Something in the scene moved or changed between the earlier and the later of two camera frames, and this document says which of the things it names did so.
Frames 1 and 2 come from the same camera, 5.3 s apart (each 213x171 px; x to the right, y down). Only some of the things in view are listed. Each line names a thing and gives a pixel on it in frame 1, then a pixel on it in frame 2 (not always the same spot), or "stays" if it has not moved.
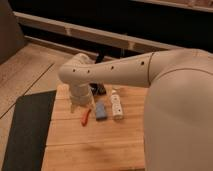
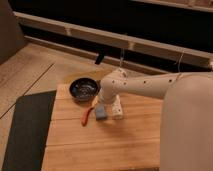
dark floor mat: [28, 132] stays
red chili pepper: [85, 118] stays
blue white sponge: [101, 111] stays
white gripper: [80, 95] → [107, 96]
